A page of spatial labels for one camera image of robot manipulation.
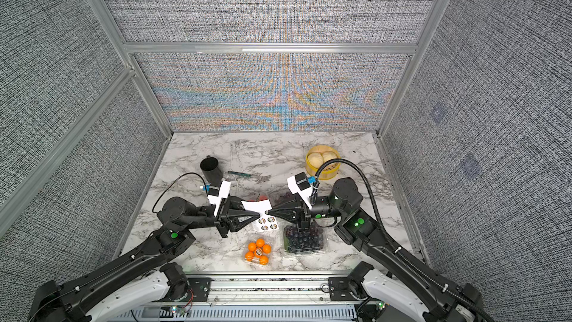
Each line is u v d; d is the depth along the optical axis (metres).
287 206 0.54
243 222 0.56
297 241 0.80
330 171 1.00
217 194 0.51
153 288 0.58
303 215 0.53
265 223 0.58
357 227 0.52
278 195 0.90
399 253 0.46
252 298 0.73
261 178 1.01
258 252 0.78
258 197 0.93
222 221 0.53
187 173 1.06
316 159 1.00
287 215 0.57
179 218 0.49
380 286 0.57
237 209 0.57
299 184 0.49
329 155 1.03
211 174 0.97
